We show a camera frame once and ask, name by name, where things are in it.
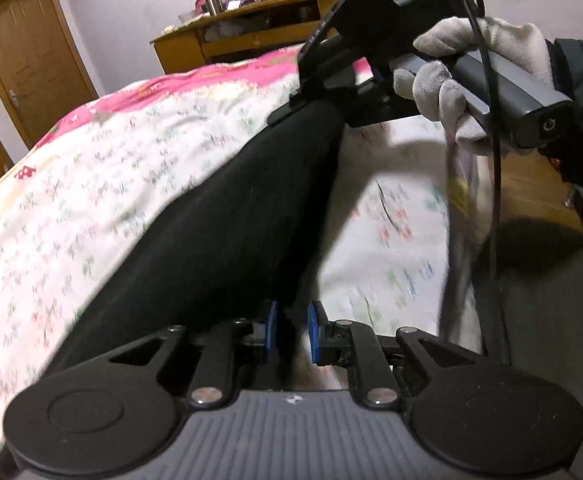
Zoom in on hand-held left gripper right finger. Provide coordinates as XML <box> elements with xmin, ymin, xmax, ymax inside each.
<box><xmin>307</xmin><ymin>301</ymin><xmax>477</xmax><ymax>408</ymax></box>

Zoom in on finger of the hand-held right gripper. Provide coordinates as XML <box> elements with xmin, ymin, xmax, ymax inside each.
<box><xmin>344</xmin><ymin>57</ymin><xmax>425</xmax><ymax>130</ymax></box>
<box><xmin>267</xmin><ymin>35</ymin><xmax>353</xmax><ymax>127</ymax></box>

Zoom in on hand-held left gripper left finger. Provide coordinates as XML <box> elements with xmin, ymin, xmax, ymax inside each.
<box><xmin>106</xmin><ymin>300</ymin><xmax>279</xmax><ymax>408</ymax></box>

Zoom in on black pants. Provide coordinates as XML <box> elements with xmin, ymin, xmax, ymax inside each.
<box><xmin>46</xmin><ymin>57</ymin><xmax>375</xmax><ymax>392</ymax></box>

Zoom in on person's right hand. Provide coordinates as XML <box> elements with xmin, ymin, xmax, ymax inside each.
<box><xmin>393</xmin><ymin>16</ymin><xmax>555</xmax><ymax>160</ymax></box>

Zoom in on wooden desk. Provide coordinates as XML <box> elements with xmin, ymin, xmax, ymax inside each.
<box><xmin>150</xmin><ymin>0</ymin><xmax>405</xmax><ymax>75</ymax></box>

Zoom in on pink strawberry printed quilt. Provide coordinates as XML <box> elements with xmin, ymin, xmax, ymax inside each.
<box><xmin>0</xmin><ymin>42</ymin><xmax>377</xmax><ymax>261</ymax></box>

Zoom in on white floral sheet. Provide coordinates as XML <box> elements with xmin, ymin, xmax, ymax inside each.
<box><xmin>0</xmin><ymin>60</ymin><xmax>487</xmax><ymax>466</ymax></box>

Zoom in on brown wooden door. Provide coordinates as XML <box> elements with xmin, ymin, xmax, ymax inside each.
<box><xmin>0</xmin><ymin>0</ymin><xmax>99</xmax><ymax>148</ymax></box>

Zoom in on black cable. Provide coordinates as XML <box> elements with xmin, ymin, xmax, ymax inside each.
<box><xmin>421</xmin><ymin>0</ymin><xmax>515</xmax><ymax>363</ymax></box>

